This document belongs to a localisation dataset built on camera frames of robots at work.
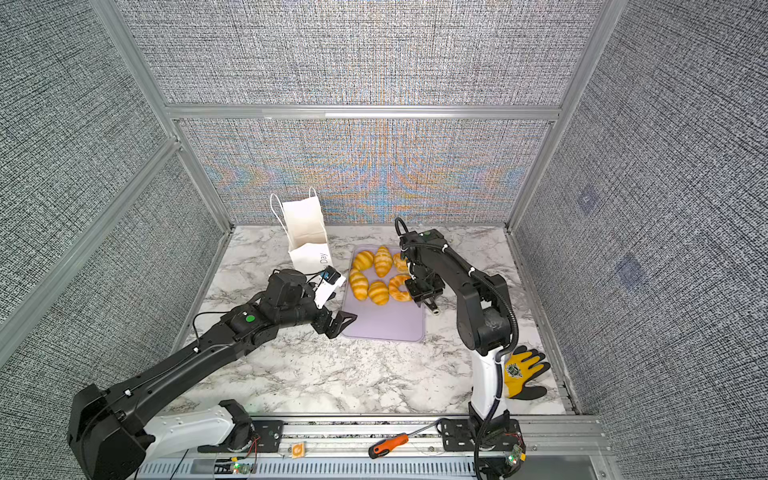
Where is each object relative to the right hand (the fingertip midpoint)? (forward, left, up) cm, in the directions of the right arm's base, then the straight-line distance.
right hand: (426, 299), depth 91 cm
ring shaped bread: (+9, +10, -4) cm, 14 cm away
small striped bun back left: (+17, +20, -1) cm, 27 cm away
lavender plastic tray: (-5, +10, -5) cm, 12 cm away
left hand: (-10, +23, +13) cm, 28 cm away
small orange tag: (-38, +34, -6) cm, 51 cm away
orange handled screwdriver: (-38, +13, -4) cm, 40 cm away
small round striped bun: (+5, +15, -3) cm, 16 cm away
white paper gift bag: (+23, +40, +2) cm, 47 cm away
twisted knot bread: (+15, +7, -2) cm, 17 cm away
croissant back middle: (+16, +13, -1) cm, 21 cm away
